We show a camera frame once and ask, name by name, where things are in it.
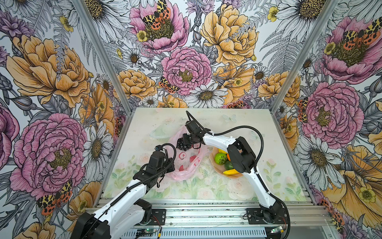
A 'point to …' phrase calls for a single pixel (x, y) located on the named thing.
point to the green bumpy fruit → (220, 159)
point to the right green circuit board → (278, 229)
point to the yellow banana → (230, 172)
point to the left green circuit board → (145, 232)
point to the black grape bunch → (181, 145)
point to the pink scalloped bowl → (220, 169)
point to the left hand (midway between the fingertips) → (173, 165)
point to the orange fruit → (228, 157)
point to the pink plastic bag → (189, 164)
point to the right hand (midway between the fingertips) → (184, 143)
